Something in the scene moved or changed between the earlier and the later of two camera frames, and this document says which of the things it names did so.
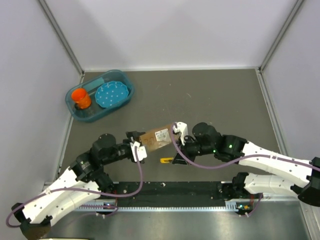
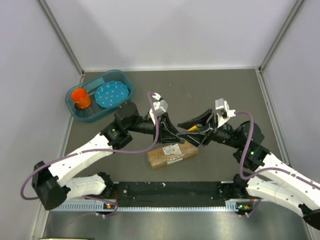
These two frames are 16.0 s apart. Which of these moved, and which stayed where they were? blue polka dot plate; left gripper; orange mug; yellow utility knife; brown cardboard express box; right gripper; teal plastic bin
Moved: left gripper; right gripper; brown cardboard express box; yellow utility knife
Stayed: teal plastic bin; orange mug; blue polka dot plate
